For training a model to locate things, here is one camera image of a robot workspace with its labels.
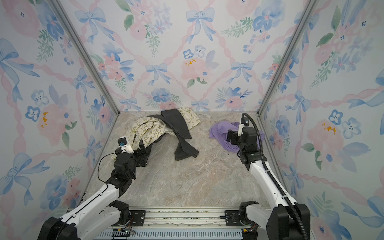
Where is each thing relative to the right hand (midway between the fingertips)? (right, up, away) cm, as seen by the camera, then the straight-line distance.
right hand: (238, 129), depth 82 cm
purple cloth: (-6, -1, +22) cm, 22 cm away
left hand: (-56, -6, -2) cm, 57 cm away
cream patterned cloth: (-48, +2, +13) cm, 50 cm away
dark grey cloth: (-33, 0, +19) cm, 38 cm away
